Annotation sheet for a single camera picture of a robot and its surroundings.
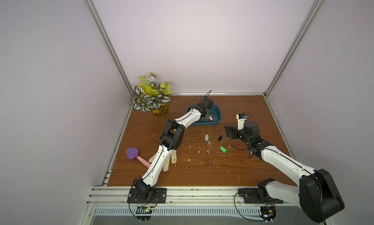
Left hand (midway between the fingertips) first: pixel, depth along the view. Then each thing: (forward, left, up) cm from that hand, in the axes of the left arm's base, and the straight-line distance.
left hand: (206, 110), depth 107 cm
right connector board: (-62, -28, -4) cm, 68 cm away
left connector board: (-63, +34, -6) cm, 72 cm away
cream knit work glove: (-35, +22, -2) cm, 41 cm away
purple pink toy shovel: (-33, +47, -1) cm, 58 cm away
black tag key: (-22, -9, -2) cm, 23 cm away
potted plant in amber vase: (-6, +36, +22) cm, 43 cm away
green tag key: (-30, -10, -2) cm, 31 cm away
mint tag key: (-22, 0, -2) cm, 22 cm away
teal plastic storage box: (-1, -7, 0) cm, 7 cm away
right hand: (-19, -15, +12) cm, 27 cm away
